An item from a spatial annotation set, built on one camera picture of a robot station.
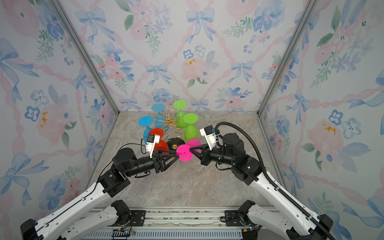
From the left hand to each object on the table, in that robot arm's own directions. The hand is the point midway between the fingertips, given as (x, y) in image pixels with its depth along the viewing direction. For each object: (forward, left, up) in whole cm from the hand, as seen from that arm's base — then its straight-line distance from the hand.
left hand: (176, 155), depth 60 cm
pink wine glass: (+3, -2, -3) cm, 5 cm away
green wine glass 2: (+33, +1, -3) cm, 33 cm away
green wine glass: (+20, -5, -10) cm, 23 cm away
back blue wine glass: (+23, +11, -5) cm, 26 cm away
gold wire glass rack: (+25, +5, -15) cm, 29 cm away
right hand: (+3, -5, -1) cm, 6 cm away
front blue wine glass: (+20, +17, -3) cm, 27 cm away
